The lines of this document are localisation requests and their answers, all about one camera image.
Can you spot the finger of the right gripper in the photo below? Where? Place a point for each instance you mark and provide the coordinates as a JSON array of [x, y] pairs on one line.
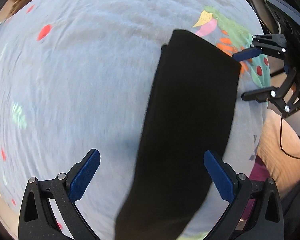
[[274, 45], [275, 95]]

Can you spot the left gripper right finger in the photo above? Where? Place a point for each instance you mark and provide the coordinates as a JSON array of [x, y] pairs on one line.
[[254, 210]]

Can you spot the black pants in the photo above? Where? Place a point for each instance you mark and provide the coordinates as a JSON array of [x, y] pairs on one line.
[[190, 111]]

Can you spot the beige trouser leg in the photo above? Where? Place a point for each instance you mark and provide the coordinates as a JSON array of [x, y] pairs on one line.
[[279, 149]]

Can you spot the blue patterned bed sheet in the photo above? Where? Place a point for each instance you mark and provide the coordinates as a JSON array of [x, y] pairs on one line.
[[77, 74]]

